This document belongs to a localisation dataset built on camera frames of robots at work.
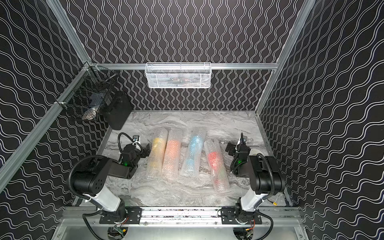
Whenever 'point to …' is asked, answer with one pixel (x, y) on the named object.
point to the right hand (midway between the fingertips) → (238, 143)
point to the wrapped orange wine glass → (171, 154)
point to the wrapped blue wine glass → (190, 167)
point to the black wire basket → (85, 97)
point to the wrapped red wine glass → (219, 173)
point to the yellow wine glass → (158, 147)
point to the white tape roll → (255, 151)
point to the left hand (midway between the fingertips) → (140, 141)
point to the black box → (117, 108)
